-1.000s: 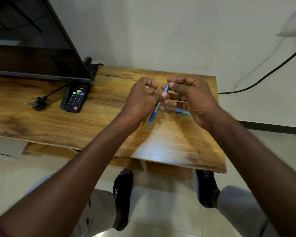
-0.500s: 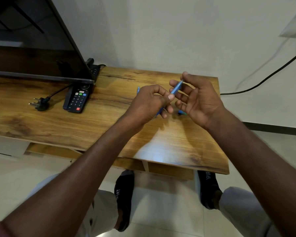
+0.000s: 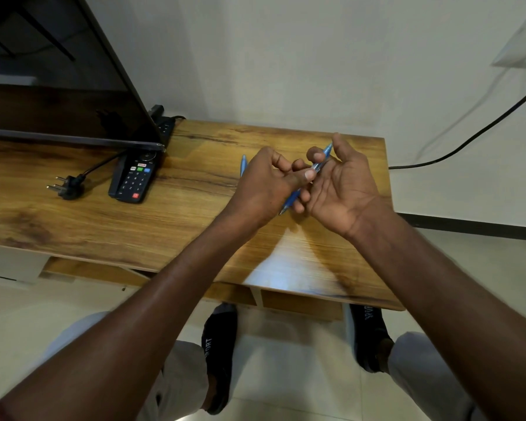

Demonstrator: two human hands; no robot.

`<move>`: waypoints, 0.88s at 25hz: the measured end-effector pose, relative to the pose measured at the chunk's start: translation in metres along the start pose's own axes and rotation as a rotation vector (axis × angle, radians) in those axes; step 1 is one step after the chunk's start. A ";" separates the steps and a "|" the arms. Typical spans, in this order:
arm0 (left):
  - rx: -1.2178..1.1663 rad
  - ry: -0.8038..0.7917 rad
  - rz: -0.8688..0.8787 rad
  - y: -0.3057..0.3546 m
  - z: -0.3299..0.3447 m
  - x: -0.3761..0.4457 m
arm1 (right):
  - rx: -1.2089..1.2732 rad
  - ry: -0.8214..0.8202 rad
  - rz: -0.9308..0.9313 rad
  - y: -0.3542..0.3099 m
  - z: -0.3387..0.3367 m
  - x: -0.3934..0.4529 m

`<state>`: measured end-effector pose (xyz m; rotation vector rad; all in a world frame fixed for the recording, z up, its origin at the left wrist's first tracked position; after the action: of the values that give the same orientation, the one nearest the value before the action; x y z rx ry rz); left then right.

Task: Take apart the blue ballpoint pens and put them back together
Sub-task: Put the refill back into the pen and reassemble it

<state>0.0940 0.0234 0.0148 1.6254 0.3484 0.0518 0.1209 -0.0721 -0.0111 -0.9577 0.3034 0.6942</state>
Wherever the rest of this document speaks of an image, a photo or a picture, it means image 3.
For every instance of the black remote control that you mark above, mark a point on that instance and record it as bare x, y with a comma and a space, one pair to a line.
136, 177

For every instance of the black power strip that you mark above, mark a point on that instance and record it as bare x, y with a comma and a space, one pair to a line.
164, 124

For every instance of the person's left grey trouser leg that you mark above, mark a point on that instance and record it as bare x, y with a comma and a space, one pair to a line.
184, 377

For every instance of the person's left hand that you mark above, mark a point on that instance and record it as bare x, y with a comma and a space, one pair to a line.
263, 192

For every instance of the person's black sock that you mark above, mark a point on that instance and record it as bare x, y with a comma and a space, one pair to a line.
368, 337
219, 350

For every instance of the person's right grey trouser leg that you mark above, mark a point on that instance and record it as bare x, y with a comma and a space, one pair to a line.
421, 368

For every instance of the person's right hand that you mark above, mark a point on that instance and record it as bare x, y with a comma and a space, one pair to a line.
346, 197

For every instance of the black television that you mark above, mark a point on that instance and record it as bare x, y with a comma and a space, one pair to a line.
61, 96

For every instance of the person's right forearm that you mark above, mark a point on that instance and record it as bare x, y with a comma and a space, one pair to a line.
460, 320

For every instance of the person's right black sock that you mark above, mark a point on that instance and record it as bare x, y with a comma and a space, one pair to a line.
368, 337

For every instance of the person's grey trouser leg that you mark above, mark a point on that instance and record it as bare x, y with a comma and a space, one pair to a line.
184, 377
421, 368

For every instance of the person's left black sock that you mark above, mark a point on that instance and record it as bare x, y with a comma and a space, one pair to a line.
219, 350

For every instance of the white wall socket panel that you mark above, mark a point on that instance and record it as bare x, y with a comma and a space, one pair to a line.
521, 43

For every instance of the person's left forearm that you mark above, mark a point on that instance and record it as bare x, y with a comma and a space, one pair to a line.
114, 333

